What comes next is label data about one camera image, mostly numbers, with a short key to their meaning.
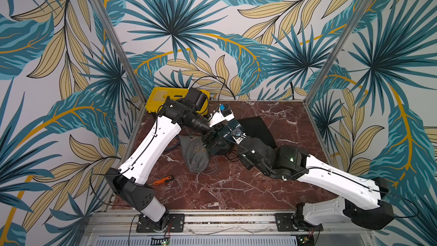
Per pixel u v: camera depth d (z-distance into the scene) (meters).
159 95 1.01
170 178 0.84
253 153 0.43
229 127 0.61
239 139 0.55
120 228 0.74
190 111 0.51
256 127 1.06
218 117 0.57
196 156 0.85
